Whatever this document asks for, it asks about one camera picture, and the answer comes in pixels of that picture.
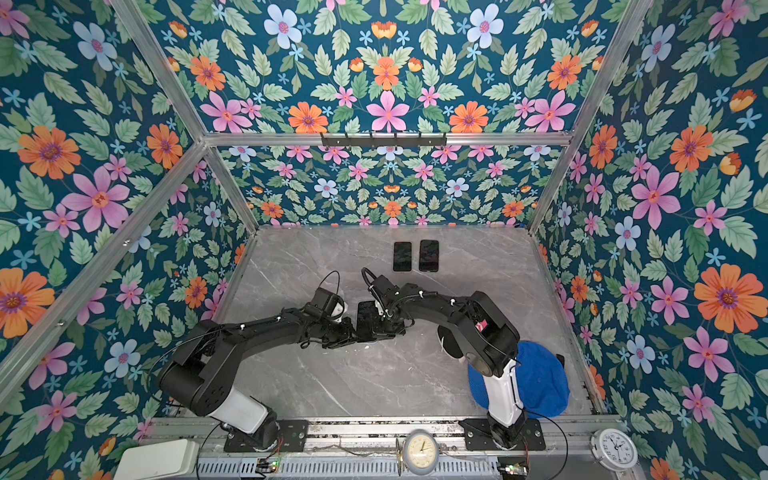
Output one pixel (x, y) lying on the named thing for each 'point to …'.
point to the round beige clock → (421, 452)
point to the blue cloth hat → (542, 381)
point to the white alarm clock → (614, 449)
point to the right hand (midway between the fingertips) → (372, 335)
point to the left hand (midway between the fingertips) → (365, 334)
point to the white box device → (157, 460)
